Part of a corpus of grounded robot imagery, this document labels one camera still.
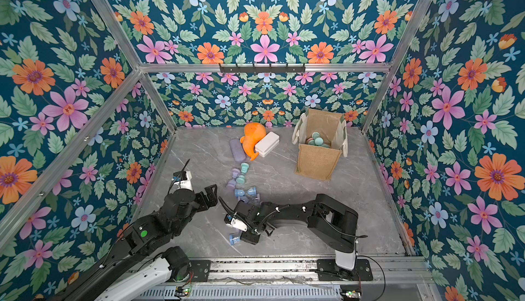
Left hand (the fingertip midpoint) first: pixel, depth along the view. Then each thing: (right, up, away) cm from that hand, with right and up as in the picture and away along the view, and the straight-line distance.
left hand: (212, 189), depth 73 cm
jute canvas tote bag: (+41, +9, +16) cm, 45 cm away
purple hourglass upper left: (+2, -2, +21) cm, 21 cm away
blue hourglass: (+6, -21, +6) cm, 22 cm away
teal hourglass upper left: (+7, +5, +27) cm, 28 cm away
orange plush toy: (+11, +23, +35) cm, 44 cm away
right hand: (+12, -18, +11) cm, 25 cm away
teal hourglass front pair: (+44, +19, +32) cm, 57 cm away
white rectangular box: (+18, +17, +35) cm, 43 cm away
